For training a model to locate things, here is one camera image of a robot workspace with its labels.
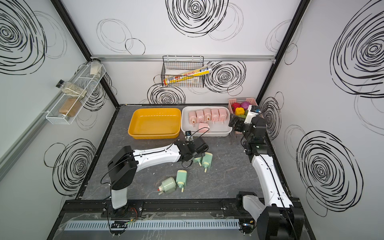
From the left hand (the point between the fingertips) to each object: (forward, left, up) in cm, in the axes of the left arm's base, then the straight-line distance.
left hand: (197, 151), depth 86 cm
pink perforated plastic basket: (+45, -42, 0) cm, 61 cm away
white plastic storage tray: (+21, -14, -5) cm, 26 cm away
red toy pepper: (+39, -28, 0) cm, 48 cm away
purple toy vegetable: (+40, -36, 0) cm, 54 cm away
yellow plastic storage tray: (+26, +34, -8) cm, 43 cm away
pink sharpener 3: (+29, -18, 0) cm, 34 cm away
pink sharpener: (+29, -7, 0) cm, 30 cm away
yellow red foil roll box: (+32, +14, +27) cm, 45 cm away
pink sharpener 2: (+29, -12, 0) cm, 31 cm away
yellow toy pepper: (+33, -30, +1) cm, 45 cm away
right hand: (+10, -21, +22) cm, 32 cm away
